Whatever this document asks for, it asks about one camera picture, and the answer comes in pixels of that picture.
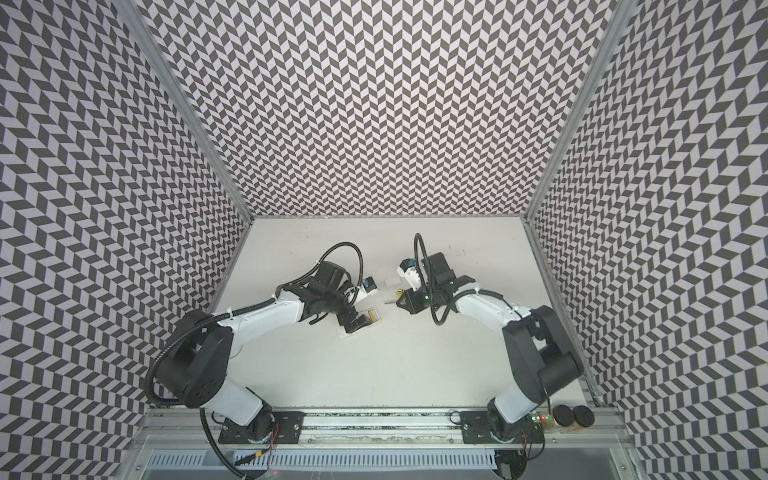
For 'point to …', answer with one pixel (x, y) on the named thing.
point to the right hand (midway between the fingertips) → (401, 310)
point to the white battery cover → (392, 281)
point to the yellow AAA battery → (399, 293)
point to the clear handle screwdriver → (394, 302)
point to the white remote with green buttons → (373, 314)
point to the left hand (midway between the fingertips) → (363, 307)
